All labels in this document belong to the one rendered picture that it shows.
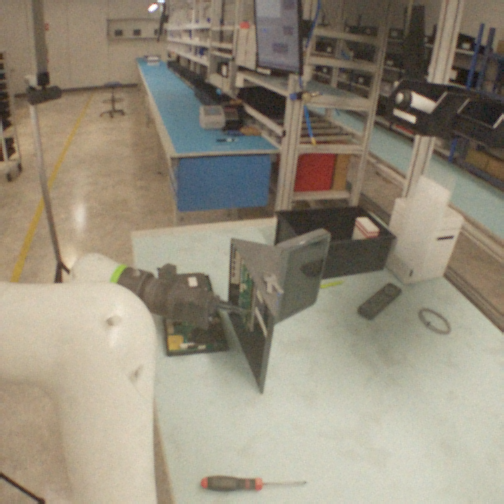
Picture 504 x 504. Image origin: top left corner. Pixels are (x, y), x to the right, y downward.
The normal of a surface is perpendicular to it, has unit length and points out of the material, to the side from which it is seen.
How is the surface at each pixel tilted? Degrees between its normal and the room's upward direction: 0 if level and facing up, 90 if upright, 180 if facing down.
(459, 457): 0
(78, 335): 42
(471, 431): 0
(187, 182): 90
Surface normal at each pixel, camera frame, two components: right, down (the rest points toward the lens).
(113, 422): 0.51, 0.04
